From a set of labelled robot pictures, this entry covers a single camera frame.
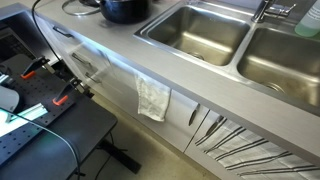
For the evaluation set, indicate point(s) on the round glass pot lid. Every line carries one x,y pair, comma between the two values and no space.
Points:
71,10

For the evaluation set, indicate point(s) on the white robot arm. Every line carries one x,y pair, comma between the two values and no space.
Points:
7,98

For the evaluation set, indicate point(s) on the black cooking pot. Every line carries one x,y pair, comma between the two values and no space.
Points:
125,11

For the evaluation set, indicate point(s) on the white hanging dish towel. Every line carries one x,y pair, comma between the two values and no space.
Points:
153,100

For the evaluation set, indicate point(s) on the grey kitchen cabinet front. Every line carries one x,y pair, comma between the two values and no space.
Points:
120,86

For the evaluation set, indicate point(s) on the round sink drain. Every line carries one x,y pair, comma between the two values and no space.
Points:
196,55
274,87

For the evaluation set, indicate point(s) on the black table foot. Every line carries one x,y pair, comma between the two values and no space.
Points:
123,156

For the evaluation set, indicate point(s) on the black work table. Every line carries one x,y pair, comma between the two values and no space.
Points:
83,123

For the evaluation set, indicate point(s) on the stainless steel double sink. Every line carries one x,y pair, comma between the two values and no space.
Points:
213,20

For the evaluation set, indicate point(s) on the grey striped hanging towel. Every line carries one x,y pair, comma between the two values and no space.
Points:
253,150

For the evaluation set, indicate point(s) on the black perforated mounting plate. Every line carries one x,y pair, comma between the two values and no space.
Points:
36,88

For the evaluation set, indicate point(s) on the chrome sink faucet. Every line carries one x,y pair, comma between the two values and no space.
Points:
263,10

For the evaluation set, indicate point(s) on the dark built-in appliance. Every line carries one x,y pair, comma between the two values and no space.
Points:
13,46

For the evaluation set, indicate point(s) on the green soap bottle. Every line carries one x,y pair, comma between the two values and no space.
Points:
310,23

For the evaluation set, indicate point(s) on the aluminium profile rail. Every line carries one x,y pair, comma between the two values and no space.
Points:
33,111

